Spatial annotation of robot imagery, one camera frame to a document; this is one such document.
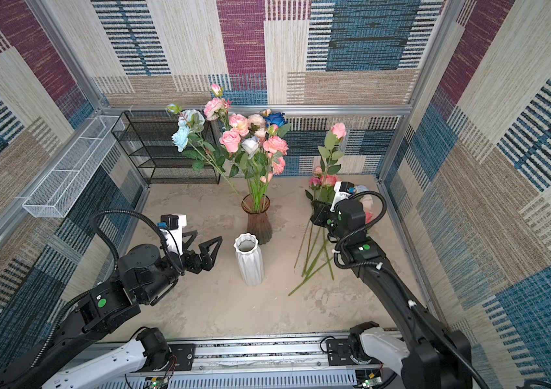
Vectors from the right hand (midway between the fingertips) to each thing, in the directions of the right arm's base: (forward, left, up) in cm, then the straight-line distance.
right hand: (313, 205), depth 78 cm
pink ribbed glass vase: (+4, +19, -15) cm, 24 cm away
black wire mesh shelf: (+41, +66, -1) cm, 78 cm away
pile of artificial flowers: (+27, -9, -23) cm, 36 cm away
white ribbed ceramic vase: (-15, +20, -6) cm, 26 cm away
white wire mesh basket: (+1, +76, +9) cm, 76 cm away
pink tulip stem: (+8, +17, -3) cm, 19 cm away
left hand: (-14, +29, +7) cm, 33 cm away
